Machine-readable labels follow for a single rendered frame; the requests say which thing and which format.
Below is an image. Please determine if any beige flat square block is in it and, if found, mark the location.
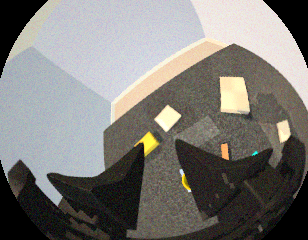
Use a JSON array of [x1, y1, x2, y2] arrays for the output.
[[277, 120, 290, 143]]

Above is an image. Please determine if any orange wooden bar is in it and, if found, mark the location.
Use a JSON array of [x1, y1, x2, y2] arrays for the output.
[[221, 144, 229, 160]]

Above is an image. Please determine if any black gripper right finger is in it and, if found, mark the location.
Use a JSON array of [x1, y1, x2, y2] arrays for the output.
[[175, 139, 273, 221]]

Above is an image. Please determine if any yellow flat block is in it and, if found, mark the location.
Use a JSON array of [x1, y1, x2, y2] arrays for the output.
[[137, 132, 159, 157]]

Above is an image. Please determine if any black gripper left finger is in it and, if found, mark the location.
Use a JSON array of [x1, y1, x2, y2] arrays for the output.
[[46, 143, 145, 231]]

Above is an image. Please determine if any cream flat block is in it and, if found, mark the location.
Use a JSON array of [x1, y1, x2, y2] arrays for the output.
[[219, 76, 249, 115]]

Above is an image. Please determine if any cream flat slab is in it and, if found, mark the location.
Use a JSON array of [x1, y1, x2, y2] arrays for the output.
[[155, 105, 182, 132]]

